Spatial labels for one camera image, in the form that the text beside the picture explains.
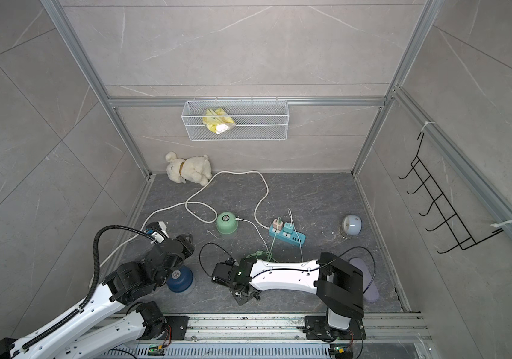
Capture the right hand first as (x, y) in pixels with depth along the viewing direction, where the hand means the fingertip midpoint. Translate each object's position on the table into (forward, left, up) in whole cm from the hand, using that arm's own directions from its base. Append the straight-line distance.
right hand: (247, 293), depth 78 cm
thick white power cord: (+42, +31, -2) cm, 52 cm away
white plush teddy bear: (+57, +26, +7) cm, 63 cm away
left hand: (+14, +18, +18) cm, 29 cm away
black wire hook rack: (+5, -59, +30) cm, 67 cm away
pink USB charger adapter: (+26, -11, +3) cm, 29 cm away
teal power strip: (+22, -20, -1) cm, 29 cm away
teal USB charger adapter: (+24, -16, +4) cm, 29 cm away
